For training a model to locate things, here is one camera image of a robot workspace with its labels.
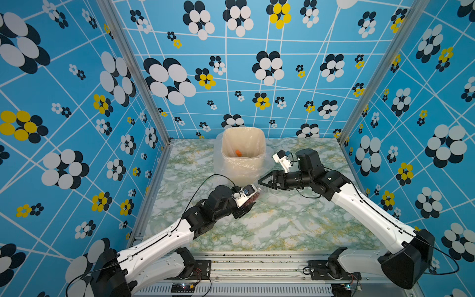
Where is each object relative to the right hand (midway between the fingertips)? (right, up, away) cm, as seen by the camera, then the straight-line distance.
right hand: (266, 182), depth 70 cm
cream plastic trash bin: (-9, +13, +28) cm, 32 cm away
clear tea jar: (-2, -6, -1) cm, 6 cm away
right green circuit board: (+29, -42, 0) cm, 51 cm away
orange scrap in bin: (-11, +12, +28) cm, 32 cm away
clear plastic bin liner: (-20, +7, +9) cm, 23 cm away
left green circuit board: (-33, -42, +2) cm, 54 cm away
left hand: (-6, -5, +4) cm, 8 cm away
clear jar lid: (+6, -12, +24) cm, 27 cm away
